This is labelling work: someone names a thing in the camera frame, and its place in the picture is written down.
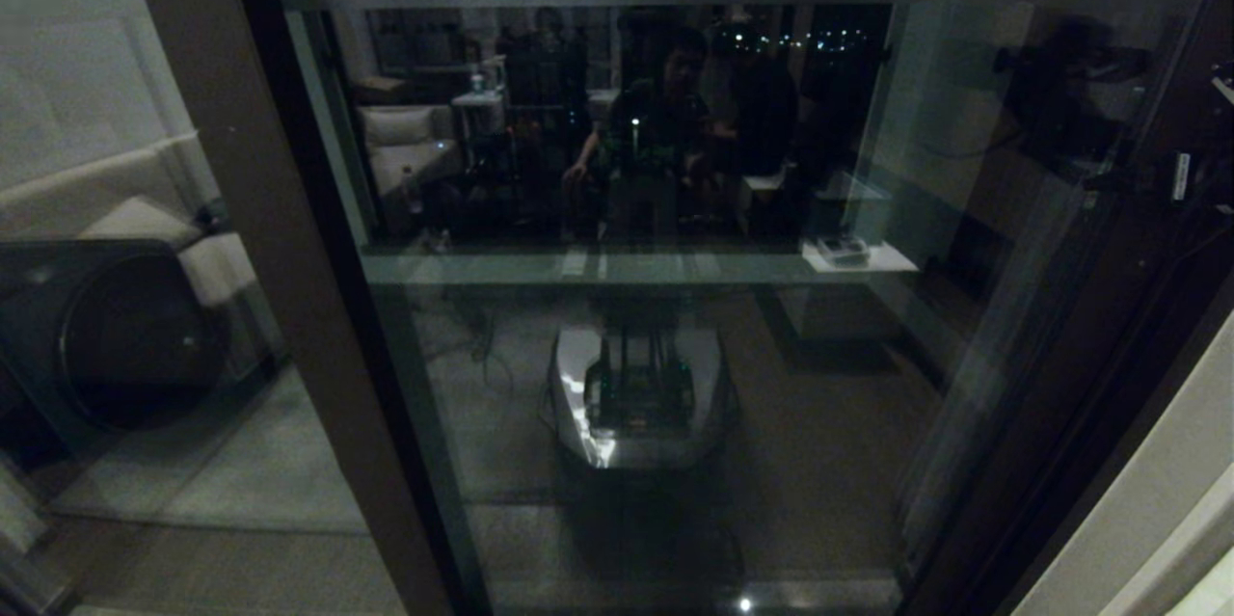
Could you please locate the brown framed fixed glass panel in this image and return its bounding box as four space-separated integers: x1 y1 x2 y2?
0 0 454 616

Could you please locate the white sofa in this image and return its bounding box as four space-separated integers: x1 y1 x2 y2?
0 132 288 376

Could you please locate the brown stone balcony sill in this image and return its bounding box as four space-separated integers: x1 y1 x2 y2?
366 244 869 262

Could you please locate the brown framed sliding glass door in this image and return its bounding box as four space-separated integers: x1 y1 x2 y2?
260 0 1234 616

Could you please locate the grey rug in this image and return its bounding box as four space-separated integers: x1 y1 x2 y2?
48 361 372 537

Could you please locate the dark grey box furniture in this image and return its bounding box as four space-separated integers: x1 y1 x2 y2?
0 240 281 434

